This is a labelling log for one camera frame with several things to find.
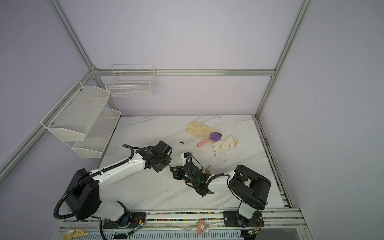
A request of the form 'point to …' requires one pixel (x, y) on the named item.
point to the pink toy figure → (202, 227)
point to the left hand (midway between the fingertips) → (168, 162)
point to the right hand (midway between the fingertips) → (168, 170)
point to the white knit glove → (225, 145)
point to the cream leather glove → (200, 130)
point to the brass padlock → (207, 169)
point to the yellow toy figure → (71, 234)
